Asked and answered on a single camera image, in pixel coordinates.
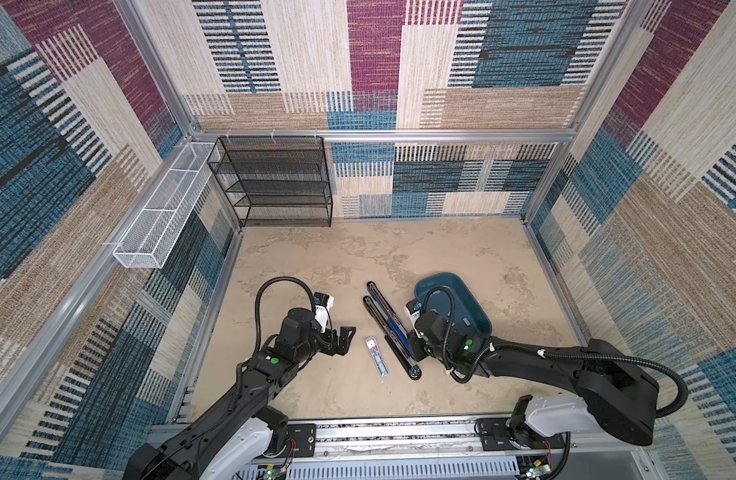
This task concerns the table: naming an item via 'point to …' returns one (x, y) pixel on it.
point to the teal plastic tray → (449, 295)
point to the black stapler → (394, 333)
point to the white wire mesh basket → (151, 235)
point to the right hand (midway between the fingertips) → (412, 338)
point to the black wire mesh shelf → (275, 181)
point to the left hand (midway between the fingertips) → (341, 322)
